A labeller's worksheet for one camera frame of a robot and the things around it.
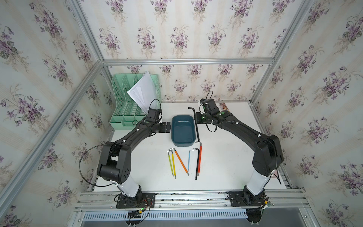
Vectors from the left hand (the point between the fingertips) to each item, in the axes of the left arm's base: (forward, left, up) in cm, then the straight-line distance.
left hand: (165, 127), depth 92 cm
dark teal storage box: (+3, -12, -9) cm, 15 cm away
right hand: (+1, -20, +8) cm, 21 cm away
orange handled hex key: (-19, -10, -10) cm, 24 cm away
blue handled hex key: (-18, -16, -10) cm, 26 cm away
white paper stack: (+21, +15, +12) cm, 28 cm away
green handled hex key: (-21, -4, -10) cm, 23 cm away
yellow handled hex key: (-21, -6, -10) cm, 24 cm away
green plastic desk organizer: (+18, +31, -6) cm, 36 cm away
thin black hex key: (-20, -20, -9) cm, 30 cm away
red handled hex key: (-18, -23, -9) cm, 30 cm away
